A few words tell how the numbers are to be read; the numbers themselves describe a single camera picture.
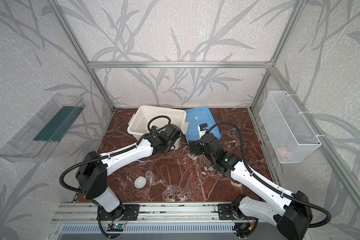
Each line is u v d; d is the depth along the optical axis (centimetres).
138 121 97
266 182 44
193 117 115
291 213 38
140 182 83
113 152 50
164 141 63
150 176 80
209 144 54
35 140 63
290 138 61
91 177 44
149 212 75
